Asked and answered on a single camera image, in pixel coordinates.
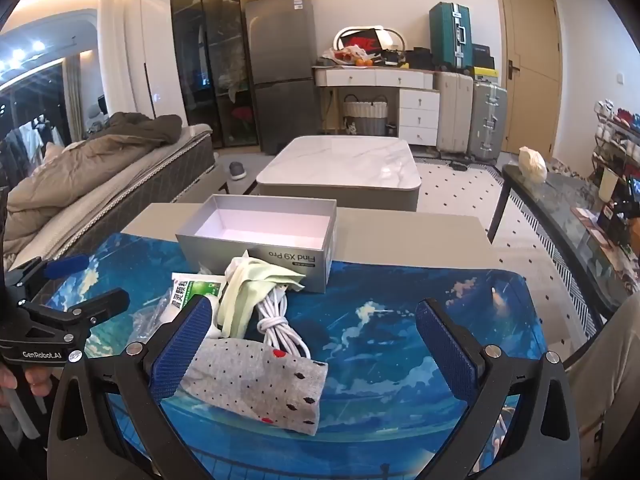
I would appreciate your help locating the light green cloth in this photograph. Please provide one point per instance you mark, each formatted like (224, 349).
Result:
(240, 290)

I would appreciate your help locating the shoe rack with shoes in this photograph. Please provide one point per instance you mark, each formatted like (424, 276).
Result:
(617, 130)

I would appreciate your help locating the grey quilted mattress bed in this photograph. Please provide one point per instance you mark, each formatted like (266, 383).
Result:
(170, 165)

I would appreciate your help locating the white dresser with drawers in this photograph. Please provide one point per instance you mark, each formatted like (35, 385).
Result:
(395, 80)

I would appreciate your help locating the grey slipper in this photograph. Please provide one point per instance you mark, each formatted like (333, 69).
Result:
(238, 171)

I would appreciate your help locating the grey cardboard box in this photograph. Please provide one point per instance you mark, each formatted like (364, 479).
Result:
(250, 255)

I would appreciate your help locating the red black shoe box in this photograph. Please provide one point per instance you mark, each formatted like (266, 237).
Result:
(361, 41)

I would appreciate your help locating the tan wooden door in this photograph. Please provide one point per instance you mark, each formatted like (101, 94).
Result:
(530, 60)

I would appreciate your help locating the teal suitcase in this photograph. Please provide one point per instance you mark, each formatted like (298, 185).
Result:
(447, 35)

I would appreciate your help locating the tan duvet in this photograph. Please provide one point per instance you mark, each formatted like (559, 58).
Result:
(55, 175)

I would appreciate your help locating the green white medicine packet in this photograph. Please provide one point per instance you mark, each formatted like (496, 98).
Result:
(195, 292)

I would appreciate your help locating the clear plastic bag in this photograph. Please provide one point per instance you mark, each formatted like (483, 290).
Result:
(147, 322)

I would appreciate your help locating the white crumpled bag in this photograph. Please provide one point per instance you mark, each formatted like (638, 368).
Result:
(532, 162)

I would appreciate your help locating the silver suitcase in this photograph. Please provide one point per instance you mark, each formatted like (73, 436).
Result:
(487, 120)

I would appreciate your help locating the white wardrobe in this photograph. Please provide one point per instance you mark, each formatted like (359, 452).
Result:
(130, 60)

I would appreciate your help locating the grey dotted sock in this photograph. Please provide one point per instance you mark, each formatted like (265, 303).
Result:
(260, 380)

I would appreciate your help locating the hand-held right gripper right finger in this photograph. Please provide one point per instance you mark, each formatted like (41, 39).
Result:
(445, 355)

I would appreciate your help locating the grey refrigerator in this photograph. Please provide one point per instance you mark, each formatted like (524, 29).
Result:
(282, 75)

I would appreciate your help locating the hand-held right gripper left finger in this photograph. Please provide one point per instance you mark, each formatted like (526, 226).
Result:
(182, 345)

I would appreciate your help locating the white marble coffee table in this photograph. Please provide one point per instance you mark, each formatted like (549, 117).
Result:
(345, 160)

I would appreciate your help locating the dark olive blanket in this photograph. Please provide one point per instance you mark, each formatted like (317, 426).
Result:
(140, 127)

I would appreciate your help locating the dark glass cabinet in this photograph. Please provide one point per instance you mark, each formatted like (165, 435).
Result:
(215, 60)

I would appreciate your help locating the beige suitcase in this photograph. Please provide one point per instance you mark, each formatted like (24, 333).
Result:
(454, 110)

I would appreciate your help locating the black slippers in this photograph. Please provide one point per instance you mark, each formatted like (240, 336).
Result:
(458, 165)

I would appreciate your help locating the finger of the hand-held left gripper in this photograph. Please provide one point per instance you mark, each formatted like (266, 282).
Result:
(100, 305)
(65, 262)

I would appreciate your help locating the dark glass side table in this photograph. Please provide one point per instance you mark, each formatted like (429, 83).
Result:
(565, 200)

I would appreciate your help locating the white wicker basket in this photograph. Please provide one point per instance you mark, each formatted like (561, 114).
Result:
(365, 115)

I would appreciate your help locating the plastic bag with oranges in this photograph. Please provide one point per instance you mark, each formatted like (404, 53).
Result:
(347, 56)

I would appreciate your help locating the person's beige trouser leg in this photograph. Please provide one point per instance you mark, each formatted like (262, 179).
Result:
(610, 390)

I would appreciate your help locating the blue sky printed desk mat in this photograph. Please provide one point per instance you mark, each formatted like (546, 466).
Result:
(380, 320)

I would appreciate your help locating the person's left hand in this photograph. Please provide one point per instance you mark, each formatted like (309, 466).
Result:
(37, 377)

